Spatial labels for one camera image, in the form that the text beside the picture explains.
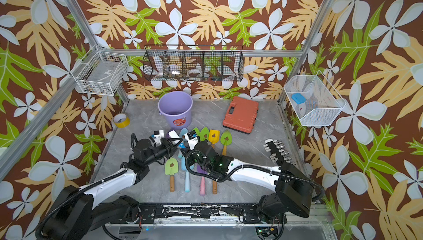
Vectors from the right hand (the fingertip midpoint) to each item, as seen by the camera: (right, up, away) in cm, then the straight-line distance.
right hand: (180, 149), depth 76 cm
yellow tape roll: (-47, +12, +34) cm, 60 cm away
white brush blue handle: (-5, +7, +4) cm, 9 cm away
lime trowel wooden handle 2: (+16, -20, +4) cm, 26 cm away
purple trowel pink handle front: (+10, -20, +4) cm, 22 cm away
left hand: (+1, +5, +2) cm, 5 cm away
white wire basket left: (-44, +38, +9) cm, 59 cm away
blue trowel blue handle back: (-4, +5, +25) cm, 26 cm away
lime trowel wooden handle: (-7, -13, +12) cm, 19 cm away
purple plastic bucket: (-10, +22, +38) cm, 45 cm away
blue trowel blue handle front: (+2, -18, +6) cm, 19 cm away
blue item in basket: (+61, +25, +10) cm, 66 cm away
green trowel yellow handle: (+24, +1, +23) cm, 33 cm away
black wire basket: (+4, +48, +20) cm, 52 cm away
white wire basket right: (+68, +23, +7) cm, 72 cm away
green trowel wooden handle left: (+8, +9, -9) cm, 15 cm away
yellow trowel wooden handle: (+16, +2, +25) cm, 30 cm away
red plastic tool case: (+34, +17, +30) cm, 49 cm away
